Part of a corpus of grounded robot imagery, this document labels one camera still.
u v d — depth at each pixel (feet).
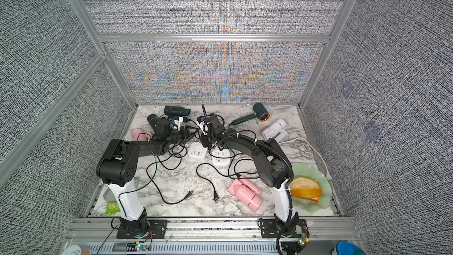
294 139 3.29
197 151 3.10
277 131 3.37
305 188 2.51
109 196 2.68
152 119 3.46
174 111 3.76
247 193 2.58
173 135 2.81
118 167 1.67
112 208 2.56
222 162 2.95
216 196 2.67
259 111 3.72
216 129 2.40
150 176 2.86
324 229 2.44
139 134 3.29
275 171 1.71
